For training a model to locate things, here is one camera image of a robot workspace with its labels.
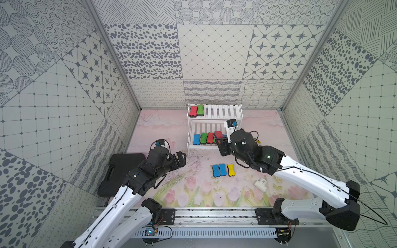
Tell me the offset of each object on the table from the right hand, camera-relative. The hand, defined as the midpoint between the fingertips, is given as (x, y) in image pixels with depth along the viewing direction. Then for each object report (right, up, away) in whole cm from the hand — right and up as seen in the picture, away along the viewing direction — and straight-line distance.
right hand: (219, 141), depth 70 cm
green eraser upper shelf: (-9, +15, +11) cm, 21 cm away
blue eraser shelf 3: (+4, -19, +20) cm, 28 cm away
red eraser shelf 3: (0, +3, 0) cm, 3 cm away
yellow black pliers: (+29, -3, +32) cm, 43 cm away
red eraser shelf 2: (-4, 0, +15) cm, 16 cm away
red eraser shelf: (-13, +15, +10) cm, 22 cm away
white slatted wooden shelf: (-6, +7, +25) cm, 27 cm away
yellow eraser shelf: (+8, -19, +18) cm, 27 cm away
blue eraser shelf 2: (0, -20, +20) cm, 28 cm away
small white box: (+24, -25, +12) cm, 36 cm away
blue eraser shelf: (-12, -1, +17) cm, 21 cm away
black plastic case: (-54, -15, +15) cm, 58 cm away
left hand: (-19, -7, +3) cm, 21 cm away
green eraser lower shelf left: (-7, 0, +16) cm, 18 cm away
